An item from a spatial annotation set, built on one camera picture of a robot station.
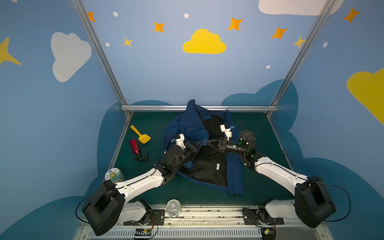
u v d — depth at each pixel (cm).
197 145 73
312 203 42
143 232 73
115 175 80
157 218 74
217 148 70
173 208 73
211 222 74
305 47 83
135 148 98
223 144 68
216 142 73
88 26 74
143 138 105
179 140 74
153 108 128
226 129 73
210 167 90
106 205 41
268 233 73
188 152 69
